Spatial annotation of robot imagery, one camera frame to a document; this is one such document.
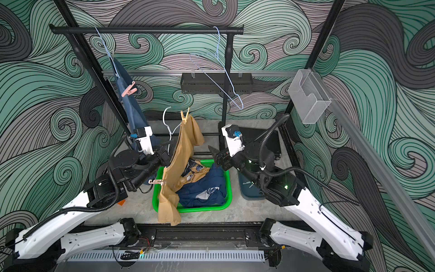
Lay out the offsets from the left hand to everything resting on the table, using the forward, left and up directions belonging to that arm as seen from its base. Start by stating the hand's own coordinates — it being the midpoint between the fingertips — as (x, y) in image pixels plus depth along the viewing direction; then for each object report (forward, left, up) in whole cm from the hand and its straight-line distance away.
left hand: (175, 139), depth 58 cm
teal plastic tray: (-1, -32, -40) cm, 51 cm away
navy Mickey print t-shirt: (-5, -12, -32) cm, 35 cm away
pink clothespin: (-13, +5, -5) cm, 15 cm away
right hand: (-1, -15, 0) cm, 15 cm away
